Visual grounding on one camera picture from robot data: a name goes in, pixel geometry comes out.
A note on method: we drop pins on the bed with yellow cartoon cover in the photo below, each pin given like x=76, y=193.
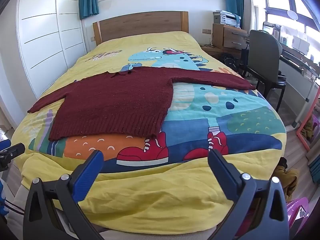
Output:
x=200, y=120

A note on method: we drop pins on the wooden bed headboard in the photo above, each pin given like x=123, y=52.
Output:
x=140, y=25

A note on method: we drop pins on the white printer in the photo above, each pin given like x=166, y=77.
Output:
x=226, y=18

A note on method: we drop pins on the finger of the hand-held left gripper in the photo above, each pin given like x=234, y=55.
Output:
x=13, y=150

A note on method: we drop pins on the orange metal frame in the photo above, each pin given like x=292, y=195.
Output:
x=303, y=120

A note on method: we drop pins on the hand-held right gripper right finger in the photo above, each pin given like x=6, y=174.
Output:
x=223, y=177

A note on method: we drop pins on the black bag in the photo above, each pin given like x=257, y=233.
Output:
x=231, y=61

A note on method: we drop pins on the grey office chair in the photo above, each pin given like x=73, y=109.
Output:
x=262, y=55

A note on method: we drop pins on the white boxes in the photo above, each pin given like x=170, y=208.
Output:
x=301, y=43

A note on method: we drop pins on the mustard yellow clothing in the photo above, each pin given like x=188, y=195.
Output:
x=291, y=177

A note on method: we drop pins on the grey desk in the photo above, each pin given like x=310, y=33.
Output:
x=297, y=62

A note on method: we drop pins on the pink plastic object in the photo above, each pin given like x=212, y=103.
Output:
x=297, y=212

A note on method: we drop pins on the white wardrobe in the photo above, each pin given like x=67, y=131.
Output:
x=47, y=35

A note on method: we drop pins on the round white lamp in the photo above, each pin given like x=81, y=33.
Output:
x=292, y=15

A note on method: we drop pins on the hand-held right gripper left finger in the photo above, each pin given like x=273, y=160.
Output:
x=87, y=176

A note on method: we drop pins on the wooden drawer cabinet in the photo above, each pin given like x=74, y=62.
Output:
x=231, y=36

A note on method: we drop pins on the maroon knit sweater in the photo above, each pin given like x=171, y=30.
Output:
x=112, y=100

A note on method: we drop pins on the white striped cloth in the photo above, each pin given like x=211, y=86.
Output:
x=13, y=217

